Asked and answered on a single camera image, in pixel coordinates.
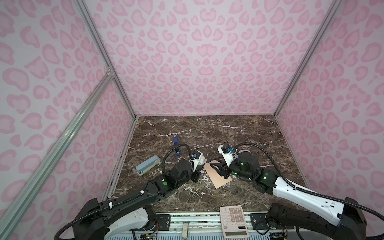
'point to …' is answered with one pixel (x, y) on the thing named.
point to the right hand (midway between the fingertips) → (213, 161)
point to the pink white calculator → (233, 222)
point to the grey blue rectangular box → (142, 168)
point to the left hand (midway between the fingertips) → (202, 162)
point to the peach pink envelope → (218, 180)
